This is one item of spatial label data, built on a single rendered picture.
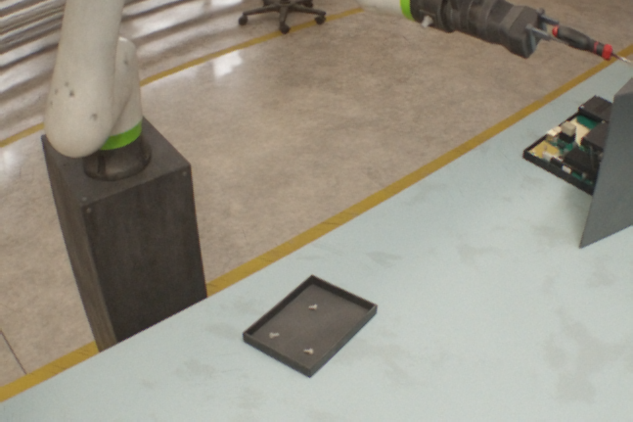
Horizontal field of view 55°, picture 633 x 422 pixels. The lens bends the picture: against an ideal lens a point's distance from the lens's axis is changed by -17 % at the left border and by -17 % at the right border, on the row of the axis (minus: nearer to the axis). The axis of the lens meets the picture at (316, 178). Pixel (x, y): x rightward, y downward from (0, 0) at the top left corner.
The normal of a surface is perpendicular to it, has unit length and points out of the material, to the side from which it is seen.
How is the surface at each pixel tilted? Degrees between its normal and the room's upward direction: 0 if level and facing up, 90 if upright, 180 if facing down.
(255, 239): 0
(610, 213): 90
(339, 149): 0
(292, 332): 0
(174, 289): 90
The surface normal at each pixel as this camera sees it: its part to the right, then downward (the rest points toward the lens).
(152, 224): 0.58, 0.45
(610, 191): 0.39, 0.51
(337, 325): 0.00, -0.83
